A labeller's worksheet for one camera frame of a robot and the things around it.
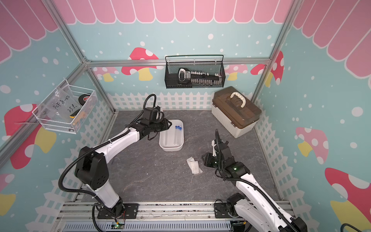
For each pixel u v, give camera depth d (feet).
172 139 3.35
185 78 2.87
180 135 3.40
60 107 2.20
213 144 2.39
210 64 2.94
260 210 1.46
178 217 2.42
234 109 3.29
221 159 1.91
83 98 2.61
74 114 2.15
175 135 3.46
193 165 2.87
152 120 2.30
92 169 1.52
